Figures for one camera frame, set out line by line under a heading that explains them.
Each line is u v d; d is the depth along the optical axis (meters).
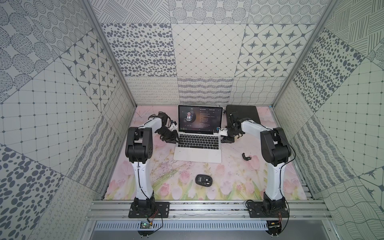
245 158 0.93
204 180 0.82
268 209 0.66
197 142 0.98
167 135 0.90
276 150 0.56
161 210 0.74
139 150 0.56
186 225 0.70
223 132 0.90
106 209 0.76
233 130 0.88
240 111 1.23
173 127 0.97
